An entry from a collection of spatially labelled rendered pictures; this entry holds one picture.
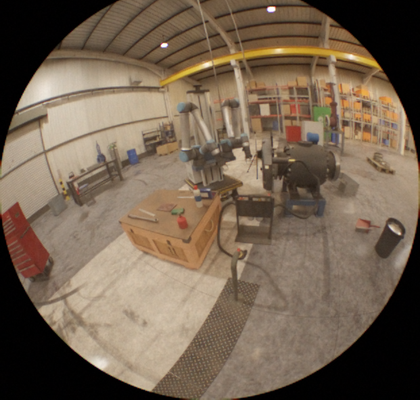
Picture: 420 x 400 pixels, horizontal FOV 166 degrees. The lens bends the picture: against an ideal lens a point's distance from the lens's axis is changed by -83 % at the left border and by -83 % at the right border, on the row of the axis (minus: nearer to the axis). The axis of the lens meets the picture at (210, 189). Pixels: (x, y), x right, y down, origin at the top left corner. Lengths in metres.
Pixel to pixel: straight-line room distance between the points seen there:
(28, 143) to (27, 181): 1.75
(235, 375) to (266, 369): 0.20
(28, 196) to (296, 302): 9.12
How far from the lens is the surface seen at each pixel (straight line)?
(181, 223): 1.20
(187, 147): 1.77
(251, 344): 1.24
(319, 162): 1.98
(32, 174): 8.55
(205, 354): 1.26
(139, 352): 1.45
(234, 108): 2.04
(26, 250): 2.89
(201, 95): 2.25
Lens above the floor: 1.24
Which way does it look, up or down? 26 degrees down
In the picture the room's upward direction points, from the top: 10 degrees counter-clockwise
